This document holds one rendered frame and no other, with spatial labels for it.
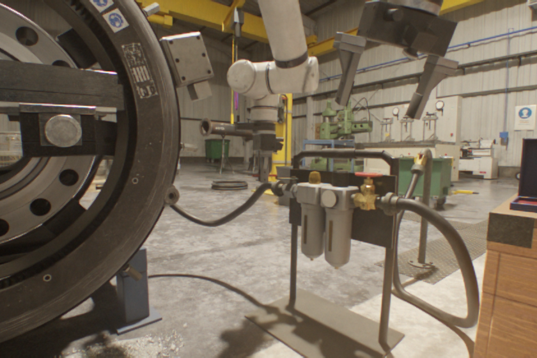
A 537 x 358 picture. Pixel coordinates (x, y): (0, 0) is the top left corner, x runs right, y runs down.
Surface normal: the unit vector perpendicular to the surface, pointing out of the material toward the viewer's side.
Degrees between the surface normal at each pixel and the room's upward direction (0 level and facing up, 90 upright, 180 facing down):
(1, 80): 90
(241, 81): 98
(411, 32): 84
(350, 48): 113
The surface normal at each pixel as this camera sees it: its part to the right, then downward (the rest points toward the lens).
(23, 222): 0.67, 0.07
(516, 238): -0.74, 0.04
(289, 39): 0.19, 0.72
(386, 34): 0.09, 0.47
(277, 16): -0.16, 0.79
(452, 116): -0.90, 0.02
